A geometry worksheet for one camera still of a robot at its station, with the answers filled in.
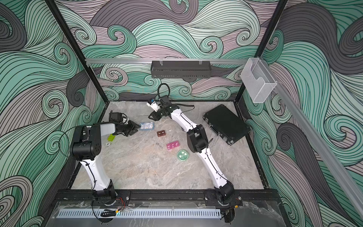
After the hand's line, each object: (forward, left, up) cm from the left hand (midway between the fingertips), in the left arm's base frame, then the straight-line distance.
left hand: (139, 125), depth 100 cm
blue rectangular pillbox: (+2, -5, -3) cm, 6 cm away
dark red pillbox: (-6, -16, -1) cm, 17 cm away
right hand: (+5, -8, +6) cm, 11 cm away
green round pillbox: (-21, -31, -2) cm, 37 cm away
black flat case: (+2, -63, +1) cm, 63 cm away
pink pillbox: (-14, -24, -2) cm, 28 cm away
